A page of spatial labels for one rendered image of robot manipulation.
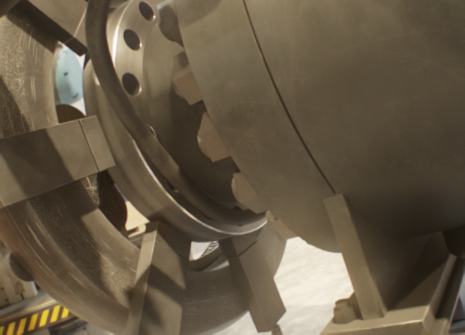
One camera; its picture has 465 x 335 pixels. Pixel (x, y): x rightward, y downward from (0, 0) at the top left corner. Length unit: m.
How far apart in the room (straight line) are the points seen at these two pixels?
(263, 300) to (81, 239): 0.38
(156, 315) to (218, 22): 0.41
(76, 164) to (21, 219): 0.10
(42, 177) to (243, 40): 0.30
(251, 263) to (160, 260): 0.23
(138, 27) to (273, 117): 0.35
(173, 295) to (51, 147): 0.27
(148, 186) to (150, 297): 0.15
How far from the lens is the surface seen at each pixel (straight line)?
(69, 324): 1.36
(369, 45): 0.44
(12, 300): 1.59
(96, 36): 0.54
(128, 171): 0.70
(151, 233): 0.74
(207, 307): 0.83
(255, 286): 0.90
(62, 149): 0.66
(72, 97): 1.37
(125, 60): 0.72
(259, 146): 0.50
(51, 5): 0.75
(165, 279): 0.72
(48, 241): 0.65
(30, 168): 0.62
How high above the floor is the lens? 0.49
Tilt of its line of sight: level
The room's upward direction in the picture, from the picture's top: 19 degrees counter-clockwise
